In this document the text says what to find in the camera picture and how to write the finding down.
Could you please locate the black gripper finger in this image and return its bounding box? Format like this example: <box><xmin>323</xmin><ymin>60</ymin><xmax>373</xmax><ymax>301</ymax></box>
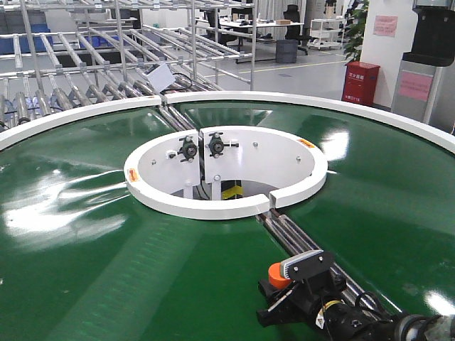
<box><xmin>280</xmin><ymin>250</ymin><xmax>335</xmax><ymax>281</ymax></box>
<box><xmin>257</xmin><ymin>278</ymin><xmax>298</xmax><ymax>301</ymax></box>

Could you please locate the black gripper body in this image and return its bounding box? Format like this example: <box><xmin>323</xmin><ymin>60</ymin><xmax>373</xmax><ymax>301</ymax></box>
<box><xmin>284</xmin><ymin>271</ymin><xmax>348</xmax><ymax>320</ymax></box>

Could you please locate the orange cylinder capacitor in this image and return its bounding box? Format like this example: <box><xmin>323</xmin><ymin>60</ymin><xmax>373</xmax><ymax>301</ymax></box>
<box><xmin>267</xmin><ymin>262</ymin><xmax>294</xmax><ymax>291</ymax></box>

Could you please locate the round green belt conveyor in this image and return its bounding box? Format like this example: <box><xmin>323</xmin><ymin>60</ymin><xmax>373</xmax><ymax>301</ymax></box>
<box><xmin>0</xmin><ymin>90</ymin><xmax>455</xmax><ymax>341</ymax></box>

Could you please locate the white shelf cart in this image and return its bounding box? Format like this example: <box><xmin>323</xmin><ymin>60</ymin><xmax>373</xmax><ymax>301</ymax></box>
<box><xmin>308</xmin><ymin>18</ymin><xmax>345</xmax><ymax>50</ymax></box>

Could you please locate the red fire equipment box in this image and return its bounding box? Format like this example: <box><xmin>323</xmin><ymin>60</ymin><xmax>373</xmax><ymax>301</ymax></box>
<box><xmin>341</xmin><ymin>60</ymin><xmax>380</xmax><ymax>107</ymax></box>

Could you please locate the pink paper sign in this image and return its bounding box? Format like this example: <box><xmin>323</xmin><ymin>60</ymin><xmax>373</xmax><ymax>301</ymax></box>
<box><xmin>397</xmin><ymin>70</ymin><xmax>434</xmax><ymax>102</ymax></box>
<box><xmin>372</xmin><ymin>14</ymin><xmax>398</xmax><ymax>38</ymax></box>

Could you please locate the grey plastic crate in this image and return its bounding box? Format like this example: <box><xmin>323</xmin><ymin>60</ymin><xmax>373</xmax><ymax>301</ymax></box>
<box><xmin>275</xmin><ymin>38</ymin><xmax>299</xmax><ymax>65</ymax></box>

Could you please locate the tall green plant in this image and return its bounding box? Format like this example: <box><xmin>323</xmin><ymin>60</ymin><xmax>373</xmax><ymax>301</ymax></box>
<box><xmin>343</xmin><ymin>0</ymin><xmax>370</xmax><ymax>63</ymax></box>

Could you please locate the small white box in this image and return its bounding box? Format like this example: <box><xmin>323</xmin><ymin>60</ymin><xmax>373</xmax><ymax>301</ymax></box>
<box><xmin>146</xmin><ymin>62</ymin><xmax>177</xmax><ymax>92</ymax></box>

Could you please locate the white office desk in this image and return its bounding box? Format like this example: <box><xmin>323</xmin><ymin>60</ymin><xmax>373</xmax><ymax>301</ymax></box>
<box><xmin>195</xmin><ymin>19</ymin><xmax>306</xmax><ymax>65</ymax></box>

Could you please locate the black office chair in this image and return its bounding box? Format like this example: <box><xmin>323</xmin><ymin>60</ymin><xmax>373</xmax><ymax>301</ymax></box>
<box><xmin>283</xmin><ymin>4</ymin><xmax>312</xmax><ymax>57</ymax></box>

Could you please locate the grey and black machine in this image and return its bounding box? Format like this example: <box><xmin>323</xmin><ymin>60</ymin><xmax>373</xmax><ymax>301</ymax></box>
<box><xmin>390</xmin><ymin>0</ymin><xmax>455</xmax><ymax>124</ymax></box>

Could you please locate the steel roller flow rack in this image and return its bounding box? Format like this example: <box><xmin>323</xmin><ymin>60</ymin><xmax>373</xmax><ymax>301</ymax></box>
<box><xmin>0</xmin><ymin>0</ymin><xmax>257</xmax><ymax>131</ymax></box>

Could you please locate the blue plastic bin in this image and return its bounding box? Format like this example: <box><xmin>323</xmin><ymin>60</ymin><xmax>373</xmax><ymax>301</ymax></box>
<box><xmin>0</xmin><ymin>23</ymin><xmax>54</xmax><ymax>56</ymax></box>

